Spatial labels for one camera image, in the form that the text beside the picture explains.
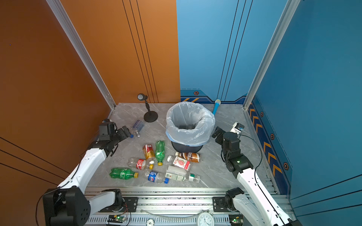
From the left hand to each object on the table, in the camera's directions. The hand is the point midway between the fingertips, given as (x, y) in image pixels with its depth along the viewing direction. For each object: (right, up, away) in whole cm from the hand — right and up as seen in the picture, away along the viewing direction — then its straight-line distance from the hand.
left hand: (123, 130), depth 85 cm
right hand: (+58, +1, -8) cm, 59 cm away
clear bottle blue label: (+4, +2, +16) cm, 17 cm away
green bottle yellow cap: (+22, -14, +2) cm, 26 cm away
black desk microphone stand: (+9, +9, +27) cm, 30 cm away
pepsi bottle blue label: (+21, -25, -8) cm, 34 cm away
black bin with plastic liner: (+41, +2, +12) cm, 43 cm away
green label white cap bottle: (+32, -25, -8) cm, 42 cm away
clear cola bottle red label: (+11, -19, -3) cm, 23 cm away
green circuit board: (+5, -43, -15) cm, 46 cm away
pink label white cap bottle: (+35, -19, -1) cm, 40 cm away
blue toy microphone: (+66, +21, +34) cm, 77 cm away
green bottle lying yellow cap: (+3, -24, -6) cm, 25 cm away
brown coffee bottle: (+42, -16, 0) cm, 45 cm away
